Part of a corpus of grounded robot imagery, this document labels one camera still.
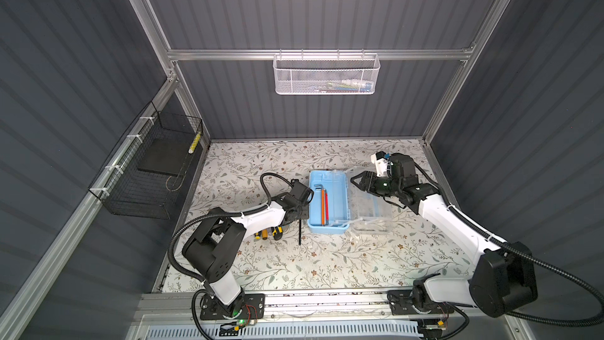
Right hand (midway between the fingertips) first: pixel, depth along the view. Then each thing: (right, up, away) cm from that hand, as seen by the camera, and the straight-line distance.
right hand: (358, 182), depth 82 cm
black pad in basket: (-66, +10, -4) cm, 67 cm away
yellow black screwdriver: (-29, -20, +7) cm, 36 cm away
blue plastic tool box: (-6, -11, +16) cm, 21 cm away
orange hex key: (-11, -11, +14) cm, 21 cm away
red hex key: (-10, -11, +14) cm, 21 cm away
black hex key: (-21, -19, +7) cm, 29 cm away
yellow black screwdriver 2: (-34, -20, +6) cm, 40 cm away
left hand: (-20, -12, +10) cm, 25 cm away
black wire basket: (-69, +3, -10) cm, 70 cm away
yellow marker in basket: (-58, +14, 0) cm, 59 cm away
